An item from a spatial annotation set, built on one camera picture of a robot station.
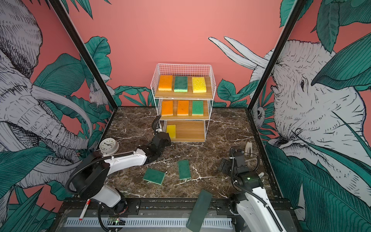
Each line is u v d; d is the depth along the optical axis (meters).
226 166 0.70
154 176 0.84
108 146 0.93
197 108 0.85
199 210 0.73
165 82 0.73
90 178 0.44
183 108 0.84
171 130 1.04
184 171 0.85
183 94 0.71
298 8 0.70
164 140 0.68
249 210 0.59
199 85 0.72
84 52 0.86
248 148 0.95
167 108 0.86
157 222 0.70
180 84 0.73
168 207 0.75
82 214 0.71
